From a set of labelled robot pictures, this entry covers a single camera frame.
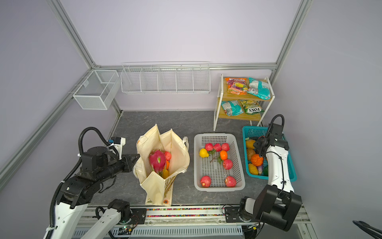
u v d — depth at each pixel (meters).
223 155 0.90
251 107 0.96
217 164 0.91
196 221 0.74
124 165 0.57
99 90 0.99
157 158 0.77
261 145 0.60
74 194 0.41
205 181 0.79
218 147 0.94
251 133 1.09
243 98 0.82
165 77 0.99
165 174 0.82
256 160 0.83
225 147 0.94
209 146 0.93
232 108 0.96
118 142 0.58
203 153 0.92
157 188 0.71
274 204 0.41
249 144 0.95
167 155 0.90
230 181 0.79
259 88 0.82
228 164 0.86
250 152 0.91
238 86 0.83
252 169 0.84
